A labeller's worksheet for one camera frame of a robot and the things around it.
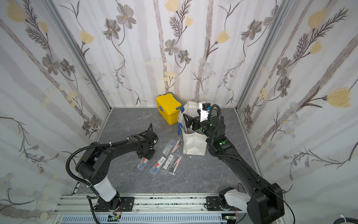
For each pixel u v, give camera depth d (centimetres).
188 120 65
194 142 85
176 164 88
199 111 63
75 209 73
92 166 47
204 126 63
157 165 86
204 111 62
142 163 88
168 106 104
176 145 96
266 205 39
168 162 88
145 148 72
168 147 96
